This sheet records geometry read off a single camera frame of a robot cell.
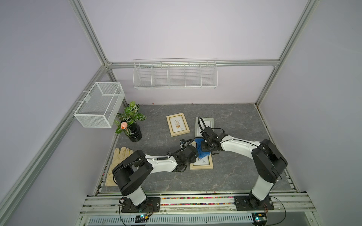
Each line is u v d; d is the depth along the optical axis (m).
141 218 0.72
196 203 0.75
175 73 0.97
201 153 0.86
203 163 0.87
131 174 0.45
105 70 0.93
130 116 0.82
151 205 0.74
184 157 0.69
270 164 0.47
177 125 1.08
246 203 0.74
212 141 0.71
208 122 1.08
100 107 0.83
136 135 0.94
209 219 1.57
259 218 0.72
